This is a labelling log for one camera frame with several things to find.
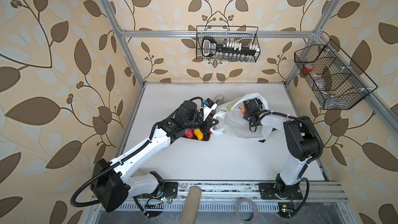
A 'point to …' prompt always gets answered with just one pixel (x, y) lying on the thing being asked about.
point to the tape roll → (255, 209)
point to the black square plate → (206, 137)
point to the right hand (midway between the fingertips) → (250, 117)
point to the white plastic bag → (230, 122)
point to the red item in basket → (308, 70)
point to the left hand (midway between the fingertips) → (219, 121)
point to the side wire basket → (337, 82)
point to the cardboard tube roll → (190, 205)
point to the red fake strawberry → (189, 134)
